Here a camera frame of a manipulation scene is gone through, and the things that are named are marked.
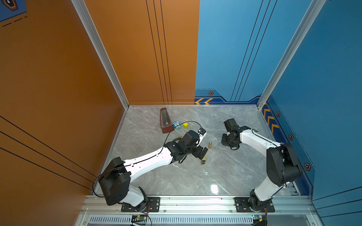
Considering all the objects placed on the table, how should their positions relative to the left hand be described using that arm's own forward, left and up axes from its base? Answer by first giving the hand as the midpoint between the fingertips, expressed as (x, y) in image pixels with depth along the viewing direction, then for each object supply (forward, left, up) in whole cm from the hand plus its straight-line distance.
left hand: (201, 143), depth 81 cm
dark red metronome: (+19, +23, -5) cm, 30 cm away
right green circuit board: (-33, -29, -18) cm, 48 cm away
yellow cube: (+22, +10, -13) cm, 28 cm away
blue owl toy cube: (+23, +16, -13) cm, 31 cm away
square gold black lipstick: (-6, -1, -11) cm, 13 cm away
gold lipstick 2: (+5, -7, -11) cm, 13 cm away
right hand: (+7, -16, -11) cm, 21 cm away
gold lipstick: (-8, +12, +19) cm, 23 cm away
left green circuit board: (-34, +31, -17) cm, 49 cm away
